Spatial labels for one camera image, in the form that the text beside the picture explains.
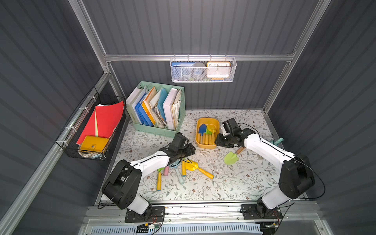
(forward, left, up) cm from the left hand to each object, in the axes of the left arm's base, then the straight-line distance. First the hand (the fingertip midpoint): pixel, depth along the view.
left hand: (191, 149), depth 88 cm
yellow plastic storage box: (+26, -6, -4) cm, 27 cm away
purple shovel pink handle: (-11, +15, -7) cm, 20 cm away
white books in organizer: (+21, +12, +16) cm, 29 cm away
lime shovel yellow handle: (-10, +5, -7) cm, 13 cm away
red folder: (+6, +47, +20) cm, 51 cm away
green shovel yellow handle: (+16, -13, -5) cm, 21 cm away
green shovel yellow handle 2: (+12, -11, -6) cm, 17 cm away
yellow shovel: (-8, 0, -7) cm, 11 cm away
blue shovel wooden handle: (+20, -8, -7) cm, 23 cm away
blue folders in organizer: (+22, +32, +8) cm, 40 cm away
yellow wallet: (-10, +44, +22) cm, 50 cm away
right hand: (+3, -17, +4) cm, 18 cm away
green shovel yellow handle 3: (-16, +19, -8) cm, 26 cm away
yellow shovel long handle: (+20, -16, -5) cm, 26 cm away
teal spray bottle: (-3, -46, +11) cm, 47 cm away
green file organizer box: (+23, +22, +12) cm, 34 cm away
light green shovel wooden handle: (-2, -25, -9) cm, 27 cm away
